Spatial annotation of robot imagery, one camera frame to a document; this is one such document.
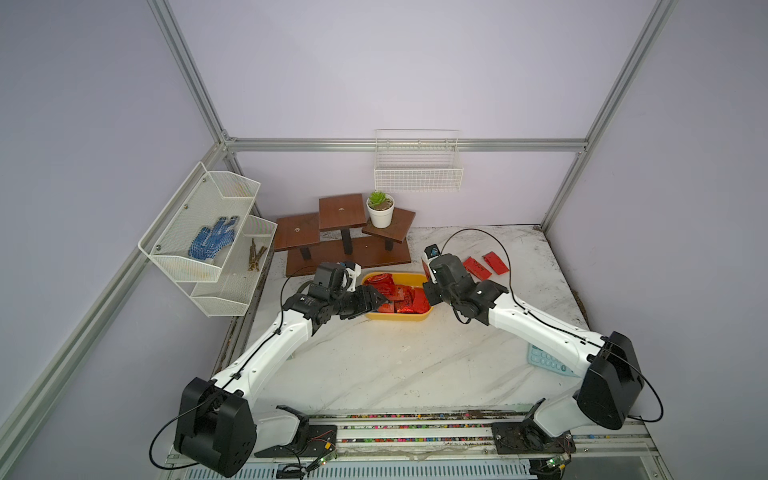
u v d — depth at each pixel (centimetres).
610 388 41
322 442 72
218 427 39
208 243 76
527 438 65
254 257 95
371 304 71
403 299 95
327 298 62
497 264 111
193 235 77
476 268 108
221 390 41
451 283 61
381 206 95
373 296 73
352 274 75
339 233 103
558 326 48
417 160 95
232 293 86
